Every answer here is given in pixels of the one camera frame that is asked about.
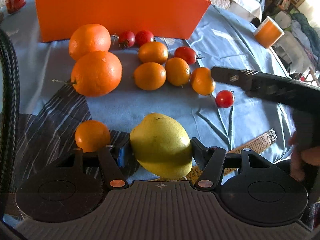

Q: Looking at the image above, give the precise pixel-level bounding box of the small orange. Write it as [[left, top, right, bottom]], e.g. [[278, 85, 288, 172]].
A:
[[75, 120, 111, 152]]

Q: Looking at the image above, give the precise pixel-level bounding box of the yellow-green pear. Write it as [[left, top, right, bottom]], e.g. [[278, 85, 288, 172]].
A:
[[130, 113, 193, 179]]

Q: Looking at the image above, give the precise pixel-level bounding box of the red cherry tomato front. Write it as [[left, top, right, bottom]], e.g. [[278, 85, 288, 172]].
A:
[[215, 90, 234, 108]]

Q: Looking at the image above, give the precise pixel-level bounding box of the mandarin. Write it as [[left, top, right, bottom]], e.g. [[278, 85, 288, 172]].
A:
[[165, 57, 190, 87], [138, 42, 169, 64], [133, 62, 167, 90], [190, 67, 215, 96]]

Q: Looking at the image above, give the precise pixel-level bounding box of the large orange with stem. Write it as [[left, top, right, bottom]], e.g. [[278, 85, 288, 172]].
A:
[[52, 51, 123, 97]]

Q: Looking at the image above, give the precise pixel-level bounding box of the right hand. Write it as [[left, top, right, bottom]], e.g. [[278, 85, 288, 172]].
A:
[[289, 132, 320, 181]]

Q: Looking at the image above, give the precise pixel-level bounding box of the orange white cup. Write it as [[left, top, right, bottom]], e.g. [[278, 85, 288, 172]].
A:
[[253, 16, 284, 48]]

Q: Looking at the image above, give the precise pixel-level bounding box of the blue bed sheet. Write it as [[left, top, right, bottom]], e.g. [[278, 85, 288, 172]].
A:
[[0, 0, 298, 181]]

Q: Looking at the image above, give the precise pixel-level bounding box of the dark striped cloth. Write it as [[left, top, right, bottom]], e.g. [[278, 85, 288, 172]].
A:
[[12, 85, 139, 187]]

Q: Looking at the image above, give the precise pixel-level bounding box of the red tomato with stem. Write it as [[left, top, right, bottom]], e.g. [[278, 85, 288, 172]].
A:
[[174, 47, 203, 65]]

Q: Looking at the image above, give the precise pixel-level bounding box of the mandarin top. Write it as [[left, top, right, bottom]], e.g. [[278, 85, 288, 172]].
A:
[[138, 42, 169, 64]]

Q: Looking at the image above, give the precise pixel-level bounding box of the red tomato behind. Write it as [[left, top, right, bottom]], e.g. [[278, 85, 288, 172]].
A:
[[135, 30, 155, 47]]

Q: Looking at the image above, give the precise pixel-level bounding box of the dark red tomato left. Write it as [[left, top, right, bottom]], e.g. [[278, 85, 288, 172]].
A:
[[118, 31, 136, 49]]

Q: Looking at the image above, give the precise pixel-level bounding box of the large orange back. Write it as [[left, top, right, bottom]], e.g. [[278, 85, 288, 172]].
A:
[[68, 24, 111, 61]]

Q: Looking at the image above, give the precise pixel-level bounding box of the orange cardboard box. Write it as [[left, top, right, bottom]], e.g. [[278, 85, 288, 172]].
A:
[[35, 0, 211, 42]]

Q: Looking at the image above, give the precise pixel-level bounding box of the black braided cable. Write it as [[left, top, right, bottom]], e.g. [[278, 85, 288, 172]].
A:
[[0, 28, 21, 205]]

